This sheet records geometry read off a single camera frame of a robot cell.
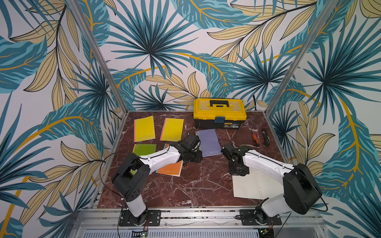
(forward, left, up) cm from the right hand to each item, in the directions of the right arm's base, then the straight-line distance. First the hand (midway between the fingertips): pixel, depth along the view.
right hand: (237, 172), depth 85 cm
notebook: (+19, +60, -4) cm, 63 cm away
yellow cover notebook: (+35, +60, -2) cm, 69 cm away
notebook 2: (+3, +37, -1) cm, 37 cm away
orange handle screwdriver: (+24, -19, -2) cm, 30 cm away
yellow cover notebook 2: (+34, +39, -2) cm, 52 cm away
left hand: (+7, +22, +3) cm, 23 cm away
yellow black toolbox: (+37, +6, +11) cm, 39 cm away
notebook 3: (+21, +13, -5) cm, 25 cm away
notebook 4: (-6, -11, -4) cm, 14 cm away
